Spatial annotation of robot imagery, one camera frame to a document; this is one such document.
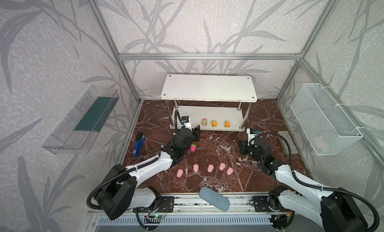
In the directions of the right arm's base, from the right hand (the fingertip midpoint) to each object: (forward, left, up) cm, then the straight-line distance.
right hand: (238, 136), depth 86 cm
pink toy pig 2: (-15, +25, -10) cm, 30 cm away
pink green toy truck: (+12, +19, -3) cm, 23 cm away
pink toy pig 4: (-14, +9, -10) cm, 20 cm away
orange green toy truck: (+12, +13, -4) cm, 18 cm away
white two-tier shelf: (+38, +10, -12) cm, 41 cm away
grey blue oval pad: (-30, +15, -7) cm, 35 cm away
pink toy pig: (-18, +34, -10) cm, 39 cm away
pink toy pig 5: (-17, +6, -10) cm, 20 cm away
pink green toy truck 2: (-2, +27, -9) cm, 28 cm away
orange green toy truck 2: (+11, +5, -3) cm, 12 cm away
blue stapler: (-1, +60, -8) cm, 61 cm away
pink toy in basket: (-8, -38, +8) cm, 40 cm away
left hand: (+5, +23, +7) cm, 24 cm away
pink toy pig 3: (-15, +16, -10) cm, 24 cm away
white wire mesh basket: (-9, -31, +23) cm, 40 cm away
